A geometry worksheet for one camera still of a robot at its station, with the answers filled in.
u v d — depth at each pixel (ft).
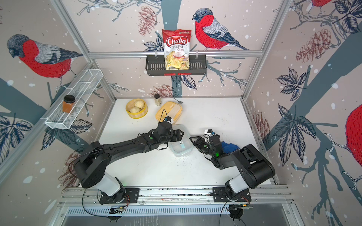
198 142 2.61
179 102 3.87
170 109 3.37
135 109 3.46
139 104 3.62
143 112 3.51
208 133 2.79
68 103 2.15
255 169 1.46
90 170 1.43
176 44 2.80
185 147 2.83
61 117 2.29
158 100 3.62
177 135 2.58
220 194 2.39
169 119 2.61
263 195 2.44
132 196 2.40
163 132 2.17
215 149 2.29
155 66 3.11
